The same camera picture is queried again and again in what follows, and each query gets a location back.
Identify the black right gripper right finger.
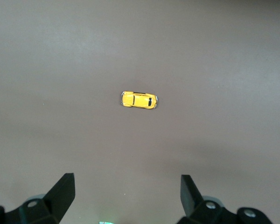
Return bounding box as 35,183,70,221
177,175,273,224

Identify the yellow beetle toy car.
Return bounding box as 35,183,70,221
119,91,159,110

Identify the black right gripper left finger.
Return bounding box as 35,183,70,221
0,173,76,224

